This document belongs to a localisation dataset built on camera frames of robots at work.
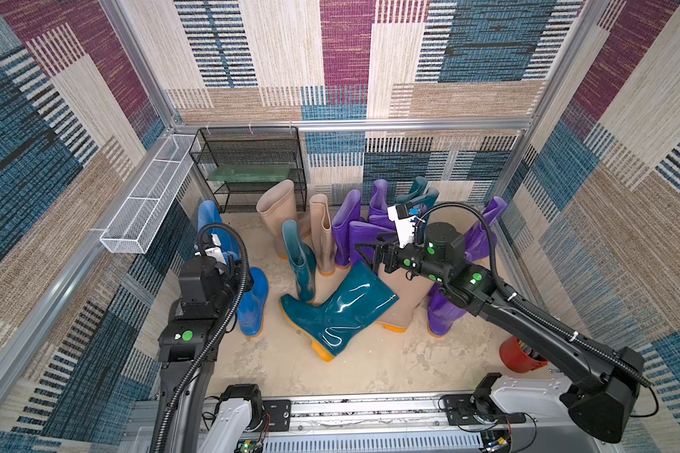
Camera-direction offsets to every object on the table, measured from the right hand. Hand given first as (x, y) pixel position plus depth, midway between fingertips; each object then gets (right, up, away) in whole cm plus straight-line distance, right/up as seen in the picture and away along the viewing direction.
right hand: (370, 245), depth 69 cm
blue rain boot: (-48, +9, +20) cm, 53 cm away
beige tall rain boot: (-27, +12, +18) cm, 34 cm away
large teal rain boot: (-11, -23, +11) cm, 28 cm away
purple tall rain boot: (-5, +10, +15) cm, 18 cm away
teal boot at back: (+17, +18, +22) cm, 33 cm away
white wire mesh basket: (-73, +5, +23) cm, 77 cm away
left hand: (-32, -4, 0) cm, 32 cm away
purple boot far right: (+36, -1, +21) cm, 41 cm away
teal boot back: (+19, +13, +20) cm, 31 cm away
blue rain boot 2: (-34, -18, +17) cm, 42 cm away
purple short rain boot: (-2, +3, +15) cm, 16 cm away
